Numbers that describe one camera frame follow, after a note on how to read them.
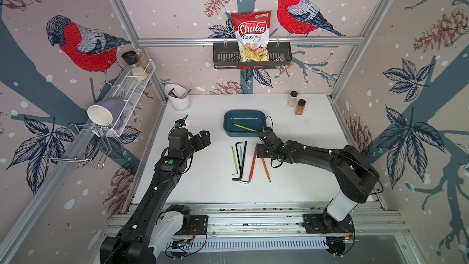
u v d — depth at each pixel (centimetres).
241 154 95
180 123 70
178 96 114
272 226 75
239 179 85
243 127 106
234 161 92
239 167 90
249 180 85
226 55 95
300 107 107
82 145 58
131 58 78
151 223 43
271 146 70
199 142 70
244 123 108
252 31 81
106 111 61
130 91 90
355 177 46
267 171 88
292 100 111
